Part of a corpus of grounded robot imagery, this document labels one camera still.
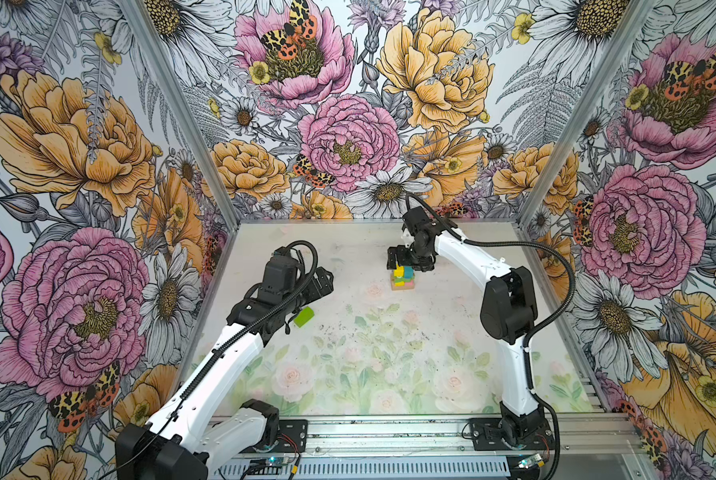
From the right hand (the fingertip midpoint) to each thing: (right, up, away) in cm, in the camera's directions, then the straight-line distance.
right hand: (403, 273), depth 95 cm
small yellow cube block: (-1, 0, +1) cm, 2 cm away
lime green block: (-31, -14, +2) cm, 34 cm away
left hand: (-24, -3, -16) cm, 29 cm away
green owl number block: (-2, -2, +4) cm, 5 cm away
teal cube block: (+2, 0, +2) cm, 3 cm away
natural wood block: (0, -6, +7) cm, 9 cm away
